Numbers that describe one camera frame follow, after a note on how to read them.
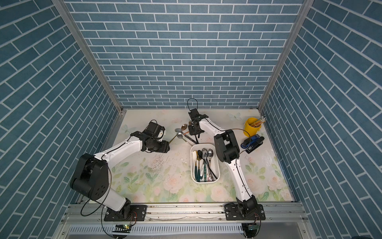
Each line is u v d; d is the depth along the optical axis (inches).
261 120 36.9
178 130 42.7
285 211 30.2
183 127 42.6
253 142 39.3
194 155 36.7
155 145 29.6
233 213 29.0
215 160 36.1
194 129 36.8
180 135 40.4
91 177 17.4
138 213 28.9
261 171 35.0
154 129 28.4
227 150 24.9
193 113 34.9
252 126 38.8
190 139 40.1
